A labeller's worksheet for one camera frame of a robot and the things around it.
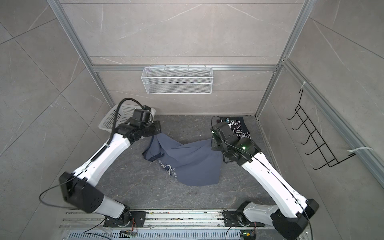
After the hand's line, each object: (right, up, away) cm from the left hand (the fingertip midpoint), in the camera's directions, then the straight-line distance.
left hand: (162, 124), depth 80 cm
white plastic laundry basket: (-38, +10, +38) cm, 55 cm away
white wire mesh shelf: (+6, +30, +20) cm, 37 cm away
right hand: (+29, -7, -9) cm, 31 cm away
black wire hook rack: (+73, -12, -17) cm, 76 cm away
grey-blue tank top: (+17, -21, -1) cm, 28 cm away
